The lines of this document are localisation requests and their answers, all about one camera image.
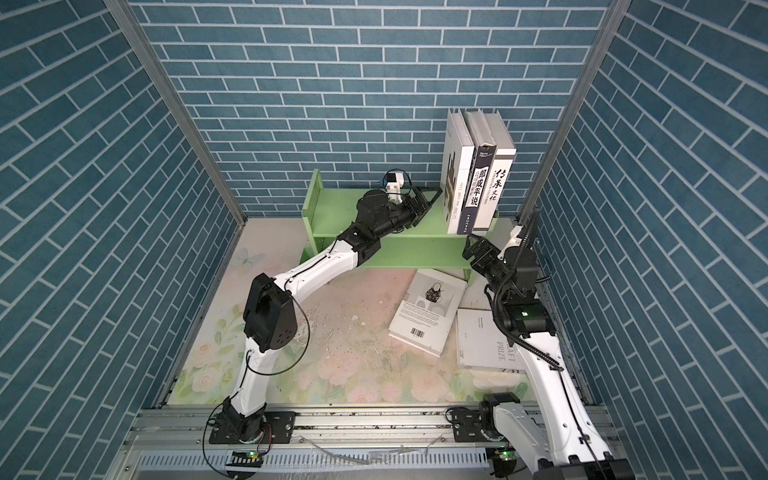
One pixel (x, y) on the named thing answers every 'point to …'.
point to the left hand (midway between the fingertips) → (438, 198)
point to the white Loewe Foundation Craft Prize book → (483, 344)
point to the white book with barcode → (426, 312)
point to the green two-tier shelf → (325, 211)
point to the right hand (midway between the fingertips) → (476, 239)
